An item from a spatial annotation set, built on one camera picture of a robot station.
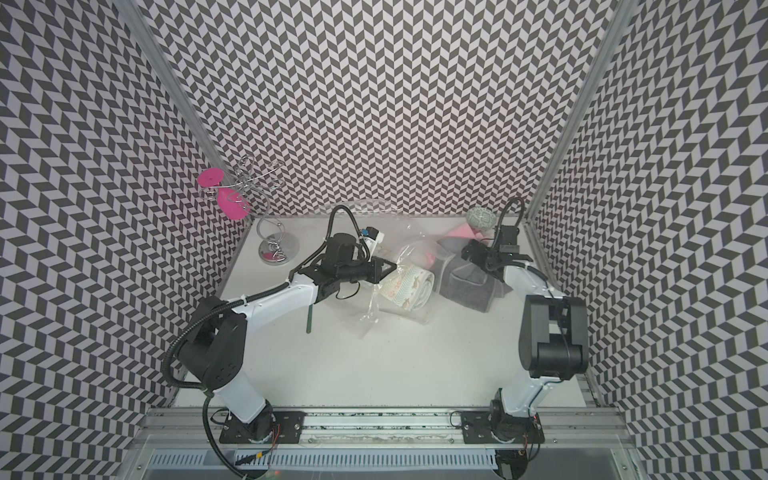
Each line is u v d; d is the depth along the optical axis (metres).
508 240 0.72
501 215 1.24
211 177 0.86
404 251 0.83
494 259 0.72
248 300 0.50
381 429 0.74
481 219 1.16
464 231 1.04
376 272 0.74
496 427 0.66
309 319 0.91
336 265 0.68
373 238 0.77
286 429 0.72
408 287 0.94
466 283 0.93
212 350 0.45
